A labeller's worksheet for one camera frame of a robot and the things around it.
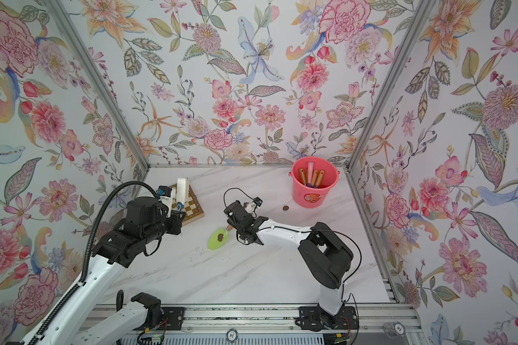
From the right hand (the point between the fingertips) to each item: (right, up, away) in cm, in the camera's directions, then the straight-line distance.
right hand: (232, 214), depth 91 cm
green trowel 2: (+40, +16, +12) cm, 45 cm away
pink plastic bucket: (+34, +7, +4) cm, 35 cm away
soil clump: (+24, +1, +13) cm, 27 cm away
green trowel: (-6, -10, -1) cm, 12 cm away
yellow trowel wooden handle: (+31, +19, +11) cm, 39 cm away
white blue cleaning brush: (-14, +9, -19) cm, 26 cm away
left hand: (-13, +3, -17) cm, 22 cm away
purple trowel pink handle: (+35, +20, +9) cm, 41 cm away
